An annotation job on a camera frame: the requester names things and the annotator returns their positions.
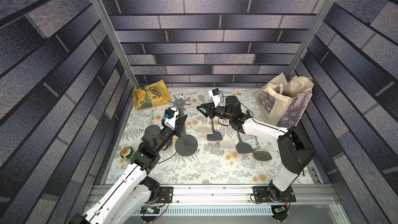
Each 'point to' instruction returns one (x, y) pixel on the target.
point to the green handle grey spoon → (261, 154)
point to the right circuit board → (280, 212)
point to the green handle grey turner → (242, 147)
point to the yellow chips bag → (153, 95)
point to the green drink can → (127, 152)
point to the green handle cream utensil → (204, 129)
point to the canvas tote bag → (282, 103)
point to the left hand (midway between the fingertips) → (184, 114)
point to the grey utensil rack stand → (187, 144)
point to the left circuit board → (147, 209)
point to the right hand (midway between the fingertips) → (198, 105)
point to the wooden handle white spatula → (226, 142)
